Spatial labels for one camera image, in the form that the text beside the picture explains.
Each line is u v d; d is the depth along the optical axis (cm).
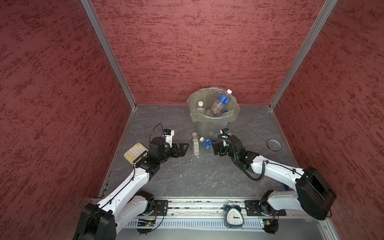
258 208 73
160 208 74
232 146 63
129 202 57
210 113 94
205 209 76
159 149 65
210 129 91
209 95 95
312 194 42
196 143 92
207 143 92
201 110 95
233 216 68
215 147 77
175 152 71
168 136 73
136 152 92
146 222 72
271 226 71
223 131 76
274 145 98
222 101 87
